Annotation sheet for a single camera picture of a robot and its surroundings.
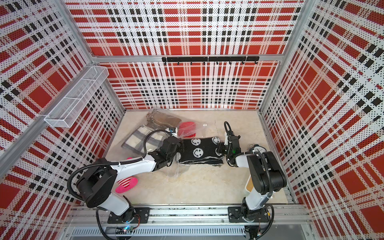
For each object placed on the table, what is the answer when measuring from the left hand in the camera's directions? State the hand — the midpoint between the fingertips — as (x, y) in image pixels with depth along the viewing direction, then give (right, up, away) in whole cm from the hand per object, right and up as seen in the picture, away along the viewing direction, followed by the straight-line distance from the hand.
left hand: (183, 138), depth 89 cm
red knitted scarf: (+2, +6, +3) cm, 7 cm away
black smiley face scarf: (+11, -8, +1) cm, 14 cm away
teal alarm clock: (+47, -7, +4) cm, 47 cm away
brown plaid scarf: (-20, +12, +18) cm, 29 cm away
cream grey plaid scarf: (-32, -2, +5) cm, 32 cm away
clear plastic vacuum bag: (+12, +5, +11) cm, 17 cm away
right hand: (+24, -4, +8) cm, 25 cm away
